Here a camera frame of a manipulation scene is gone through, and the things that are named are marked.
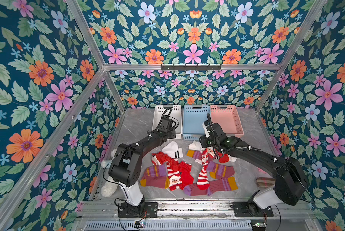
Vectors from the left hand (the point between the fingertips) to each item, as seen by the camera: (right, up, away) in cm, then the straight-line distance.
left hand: (173, 130), depth 95 cm
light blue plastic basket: (+15, +10, +19) cm, 26 cm away
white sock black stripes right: (+16, -11, +1) cm, 19 cm away
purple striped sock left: (-9, -27, -12) cm, 31 cm away
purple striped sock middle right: (+27, -24, -10) cm, 38 cm away
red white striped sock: (+1, -26, -11) cm, 28 cm away
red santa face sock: (+33, -18, -2) cm, 38 cm away
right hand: (+19, -3, -10) cm, 22 cm away
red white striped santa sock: (+18, -29, -14) cm, 37 cm away
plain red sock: (+8, -23, -9) cm, 26 cm away
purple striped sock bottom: (+29, -31, -14) cm, 45 cm away
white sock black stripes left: (-1, -13, +1) cm, 13 cm away
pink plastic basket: (+43, +8, +19) cm, 48 cm away
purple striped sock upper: (+16, -16, -3) cm, 23 cm away
